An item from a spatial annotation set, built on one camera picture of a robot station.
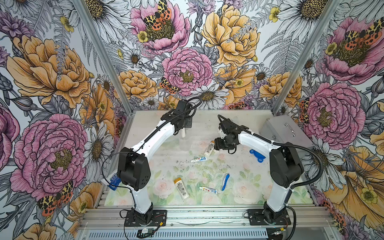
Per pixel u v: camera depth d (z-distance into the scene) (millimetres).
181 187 818
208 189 827
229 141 702
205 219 761
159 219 740
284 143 522
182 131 865
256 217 733
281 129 913
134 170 465
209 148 975
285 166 493
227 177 872
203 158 943
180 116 621
